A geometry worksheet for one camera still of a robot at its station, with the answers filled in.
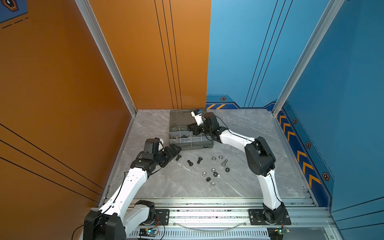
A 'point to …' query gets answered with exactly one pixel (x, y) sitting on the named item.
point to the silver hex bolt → (223, 164)
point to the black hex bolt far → (178, 156)
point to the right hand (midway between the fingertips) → (187, 126)
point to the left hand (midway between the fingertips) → (177, 151)
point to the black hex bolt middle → (190, 164)
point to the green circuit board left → (151, 232)
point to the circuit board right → (276, 233)
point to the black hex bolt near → (200, 159)
